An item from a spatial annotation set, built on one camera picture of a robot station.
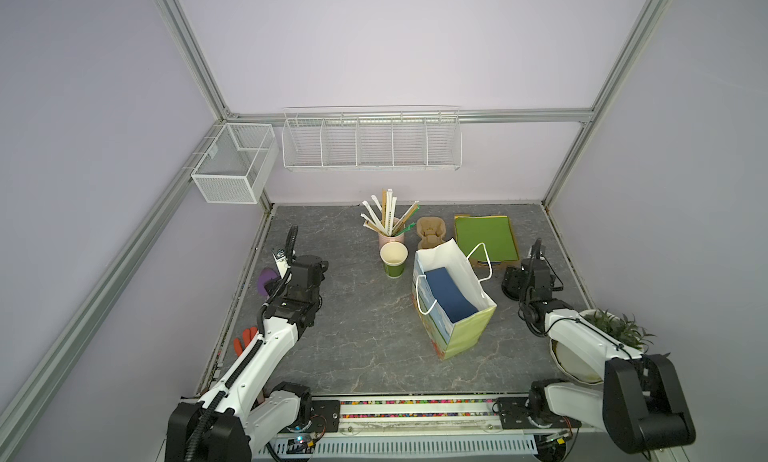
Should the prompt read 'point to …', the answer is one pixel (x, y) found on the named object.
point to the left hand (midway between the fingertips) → (293, 272)
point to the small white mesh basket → (237, 164)
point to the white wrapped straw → (389, 211)
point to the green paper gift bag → (464, 337)
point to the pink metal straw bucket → (384, 238)
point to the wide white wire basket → (372, 138)
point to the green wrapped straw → (413, 224)
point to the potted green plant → (621, 330)
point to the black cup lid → (514, 282)
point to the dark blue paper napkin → (457, 306)
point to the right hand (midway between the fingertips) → (530, 272)
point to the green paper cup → (393, 256)
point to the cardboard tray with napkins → (494, 231)
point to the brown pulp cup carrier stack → (431, 230)
